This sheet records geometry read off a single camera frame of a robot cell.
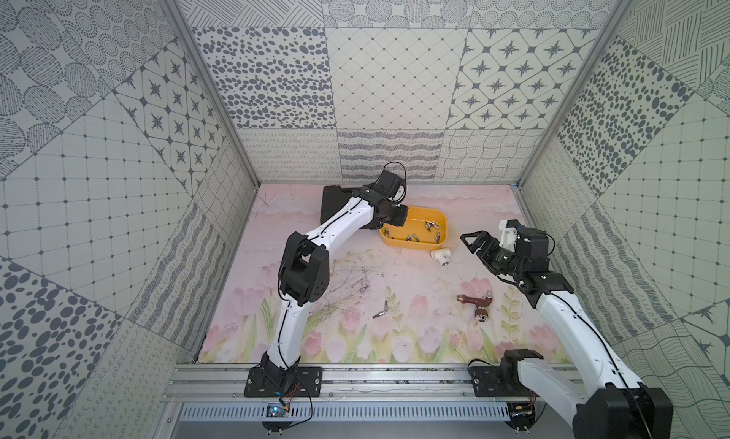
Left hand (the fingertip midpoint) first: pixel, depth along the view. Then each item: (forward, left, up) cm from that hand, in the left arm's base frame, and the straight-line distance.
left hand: (403, 212), depth 93 cm
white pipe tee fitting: (-9, -14, -12) cm, 20 cm away
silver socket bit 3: (0, -3, -15) cm, 15 cm away
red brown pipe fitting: (-28, -23, -13) cm, 39 cm away
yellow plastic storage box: (+1, +2, -15) cm, 15 cm away
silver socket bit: (-28, +6, -15) cm, 32 cm away
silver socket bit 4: (+1, -13, -15) cm, 20 cm away
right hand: (-15, -18, +2) cm, 23 cm away
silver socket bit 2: (+6, -11, -15) cm, 19 cm away
